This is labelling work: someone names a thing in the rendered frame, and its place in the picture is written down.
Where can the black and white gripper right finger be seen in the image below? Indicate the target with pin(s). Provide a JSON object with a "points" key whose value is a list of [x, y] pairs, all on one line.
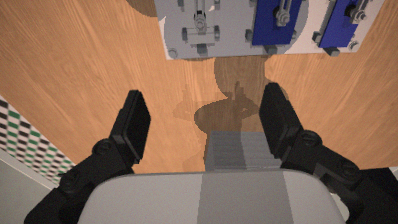
{"points": [[367, 203]]}

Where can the blue flat plate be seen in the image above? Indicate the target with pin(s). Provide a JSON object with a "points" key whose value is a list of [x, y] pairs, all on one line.
{"points": [[264, 28]]}

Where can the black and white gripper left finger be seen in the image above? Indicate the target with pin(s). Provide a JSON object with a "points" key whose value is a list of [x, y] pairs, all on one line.
{"points": [[111, 157]]}

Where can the blue rectangular plate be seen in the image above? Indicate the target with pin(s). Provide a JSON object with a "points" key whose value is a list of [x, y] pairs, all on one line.
{"points": [[337, 31]]}

